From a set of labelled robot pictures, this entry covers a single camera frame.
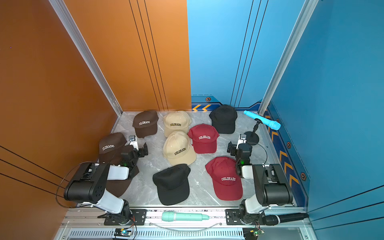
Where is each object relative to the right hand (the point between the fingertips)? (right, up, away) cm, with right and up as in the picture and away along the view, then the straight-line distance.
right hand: (239, 143), depth 94 cm
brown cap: (-82, -3, 0) cm, 82 cm away
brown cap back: (-63, +12, +11) cm, 66 cm away
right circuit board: (-1, -40, -24) cm, 47 cm away
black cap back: (-7, +17, +17) cm, 25 cm away
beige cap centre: (-39, -4, -4) cm, 39 cm away
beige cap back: (-41, +15, +11) cm, 45 cm away
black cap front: (-40, -22, -12) cm, 47 cm away
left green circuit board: (-63, -40, -23) cm, 78 cm away
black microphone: (+9, -33, -25) cm, 42 cm away
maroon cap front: (-11, -20, -15) cm, 27 cm away
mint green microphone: (-40, -33, -23) cm, 57 cm away
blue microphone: (+15, +12, -14) cm, 23 cm away
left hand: (-64, +1, 0) cm, 64 cm away
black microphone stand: (+12, +3, +8) cm, 15 cm away
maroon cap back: (-22, +3, +2) cm, 22 cm away
